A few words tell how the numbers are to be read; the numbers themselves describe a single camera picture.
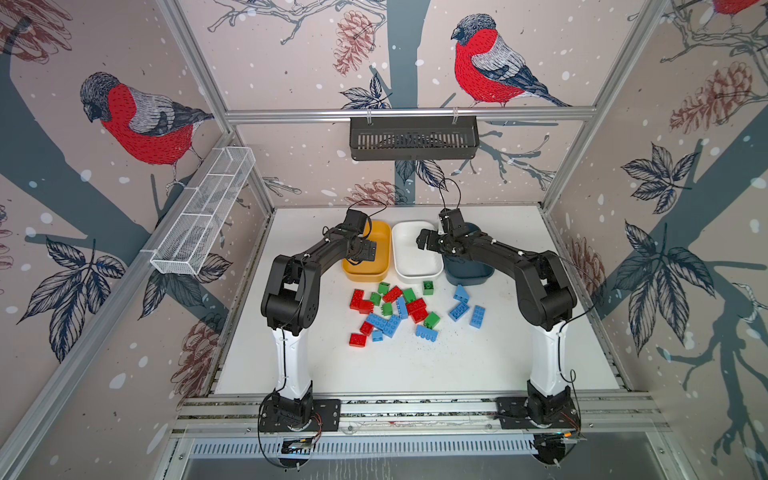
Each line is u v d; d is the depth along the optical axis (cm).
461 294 94
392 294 95
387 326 88
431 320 89
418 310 91
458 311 92
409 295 93
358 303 92
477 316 90
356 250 88
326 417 73
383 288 97
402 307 90
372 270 97
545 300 54
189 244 71
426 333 86
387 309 92
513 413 73
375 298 93
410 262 104
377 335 87
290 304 54
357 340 86
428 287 95
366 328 88
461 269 100
